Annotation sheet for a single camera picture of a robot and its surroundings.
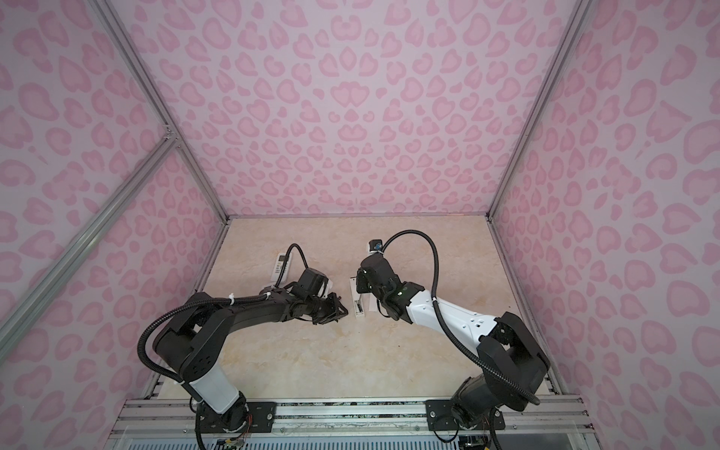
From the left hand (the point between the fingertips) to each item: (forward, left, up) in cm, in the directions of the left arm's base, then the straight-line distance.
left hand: (350, 309), depth 89 cm
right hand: (+7, -4, +12) cm, 15 cm away
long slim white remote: (+4, -2, -2) cm, 5 cm away
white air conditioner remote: (+17, +27, -2) cm, 32 cm away
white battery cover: (+4, -7, -4) cm, 9 cm away
